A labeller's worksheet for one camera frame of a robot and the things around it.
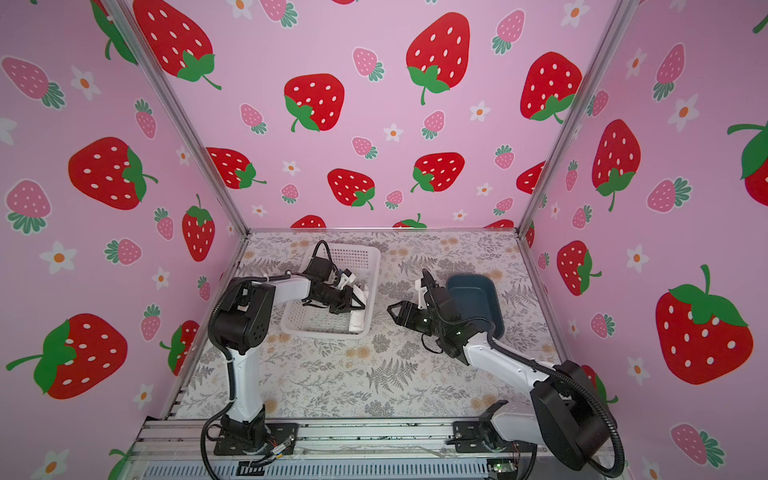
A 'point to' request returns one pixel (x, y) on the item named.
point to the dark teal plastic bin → (475, 297)
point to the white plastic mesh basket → (363, 265)
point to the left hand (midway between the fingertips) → (365, 306)
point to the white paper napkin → (357, 317)
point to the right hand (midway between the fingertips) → (391, 310)
